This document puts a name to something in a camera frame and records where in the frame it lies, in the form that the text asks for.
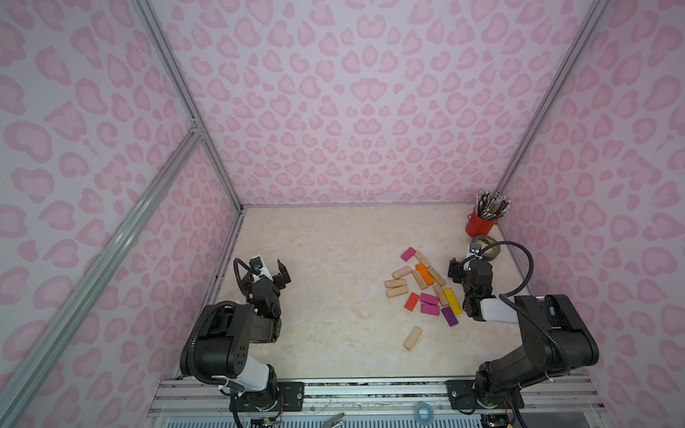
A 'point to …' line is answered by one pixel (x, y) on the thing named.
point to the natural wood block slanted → (437, 276)
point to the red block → (411, 301)
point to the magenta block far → (408, 254)
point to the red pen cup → (478, 226)
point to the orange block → (422, 267)
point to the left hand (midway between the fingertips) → (273, 262)
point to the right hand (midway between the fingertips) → (466, 257)
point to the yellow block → (453, 302)
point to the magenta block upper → (429, 299)
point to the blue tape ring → (425, 405)
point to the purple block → (449, 316)
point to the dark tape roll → (491, 252)
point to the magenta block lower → (428, 308)
